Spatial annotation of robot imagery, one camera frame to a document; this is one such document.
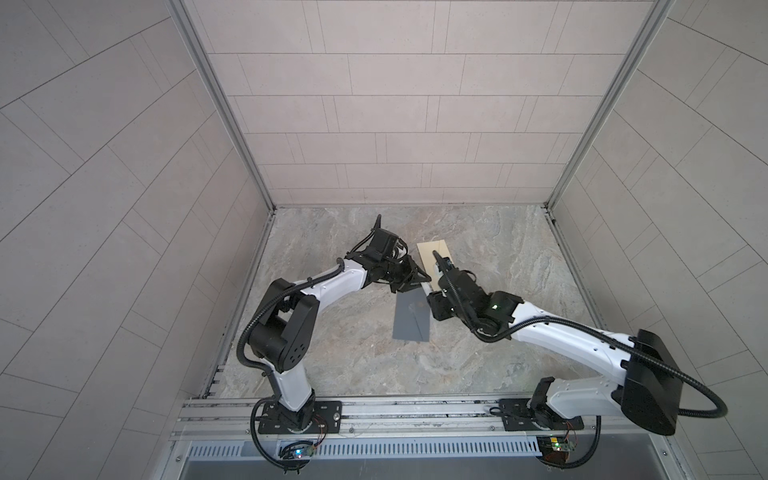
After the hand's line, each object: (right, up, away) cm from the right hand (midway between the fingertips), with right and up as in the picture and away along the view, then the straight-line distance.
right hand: (429, 302), depth 80 cm
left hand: (+2, +6, +1) cm, 7 cm away
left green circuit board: (-31, -29, -15) cm, 45 cm away
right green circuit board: (+28, -31, -12) cm, 43 cm away
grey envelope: (-5, -6, +9) cm, 12 cm away
